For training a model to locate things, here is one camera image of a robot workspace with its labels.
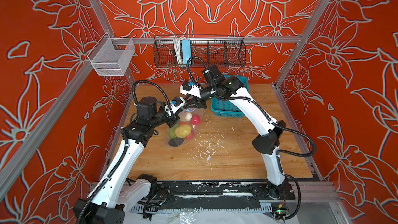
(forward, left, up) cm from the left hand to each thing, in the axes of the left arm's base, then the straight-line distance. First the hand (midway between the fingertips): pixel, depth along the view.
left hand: (180, 105), depth 70 cm
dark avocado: (-10, +3, -18) cm, 20 cm away
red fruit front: (-1, -7, -11) cm, 13 cm away
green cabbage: (-6, +5, -17) cm, 19 cm away
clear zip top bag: (-1, -4, -12) cm, 12 cm away
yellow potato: (-5, -1, -14) cm, 15 cm away
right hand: (+1, -1, +2) cm, 3 cm away
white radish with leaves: (0, -2, -10) cm, 10 cm away
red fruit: (-6, -4, -19) cm, 20 cm away
